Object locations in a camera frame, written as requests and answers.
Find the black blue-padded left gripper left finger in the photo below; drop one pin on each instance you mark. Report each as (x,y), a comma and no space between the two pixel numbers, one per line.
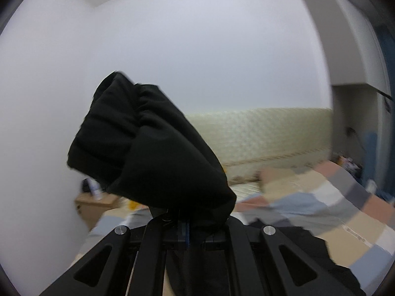
(125,262)

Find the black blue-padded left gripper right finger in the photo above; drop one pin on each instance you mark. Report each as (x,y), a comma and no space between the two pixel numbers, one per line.
(260,259)

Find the black garment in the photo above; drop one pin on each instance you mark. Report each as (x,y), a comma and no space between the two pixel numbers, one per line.
(137,144)

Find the yellow cartoon pillow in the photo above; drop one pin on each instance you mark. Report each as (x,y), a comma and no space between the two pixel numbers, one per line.
(133,206)

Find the wooden bedside table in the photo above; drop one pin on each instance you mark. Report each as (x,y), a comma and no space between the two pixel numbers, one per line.
(91,209)

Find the floral white pillow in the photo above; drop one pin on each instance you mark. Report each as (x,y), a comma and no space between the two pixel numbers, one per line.
(245,191)

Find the white plastic bottle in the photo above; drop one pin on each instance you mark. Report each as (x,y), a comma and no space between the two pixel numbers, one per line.
(95,189)

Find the black bag on nightstand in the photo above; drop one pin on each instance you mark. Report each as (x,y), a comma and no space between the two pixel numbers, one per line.
(85,186)

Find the pastel checkered bed quilt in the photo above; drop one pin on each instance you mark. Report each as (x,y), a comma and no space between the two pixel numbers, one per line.
(357,226)

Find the cream quilted headboard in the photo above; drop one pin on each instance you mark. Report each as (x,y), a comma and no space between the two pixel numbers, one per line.
(248,140)

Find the grey white wardrobe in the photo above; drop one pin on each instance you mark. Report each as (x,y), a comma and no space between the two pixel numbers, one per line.
(352,49)

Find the black wall plug with cable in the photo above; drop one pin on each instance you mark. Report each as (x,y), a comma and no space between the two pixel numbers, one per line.
(354,143)

